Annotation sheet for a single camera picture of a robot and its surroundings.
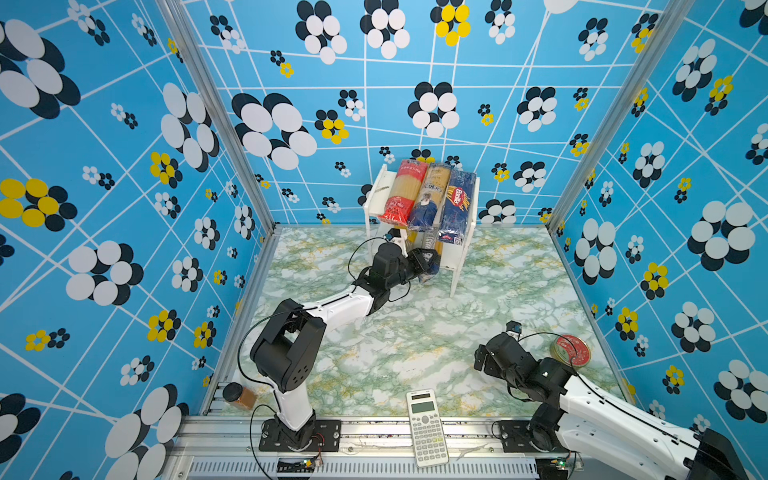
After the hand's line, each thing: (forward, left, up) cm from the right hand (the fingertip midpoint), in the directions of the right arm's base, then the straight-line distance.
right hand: (489, 358), depth 83 cm
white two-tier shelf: (+39, +31, +33) cm, 59 cm away
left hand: (+22, +14, +20) cm, 33 cm away
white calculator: (-20, +18, -2) cm, 27 cm away
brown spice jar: (-12, +64, +6) cm, 66 cm away
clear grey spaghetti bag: (+20, +17, +29) cm, 40 cm away
